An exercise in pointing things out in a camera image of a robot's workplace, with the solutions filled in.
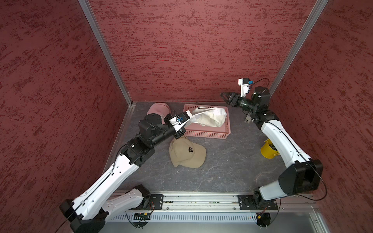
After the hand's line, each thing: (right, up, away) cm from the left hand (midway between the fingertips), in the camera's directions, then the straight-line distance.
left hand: (186, 118), depth 62 cm
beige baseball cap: (-1, -21, +22) cm, 31 cm away
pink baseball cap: (-21, +6, +45) cm, 50 cm away
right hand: (+19, +11, +12) cm, 25 cm away
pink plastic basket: (+6, -9, +32) cm, 34 cm away
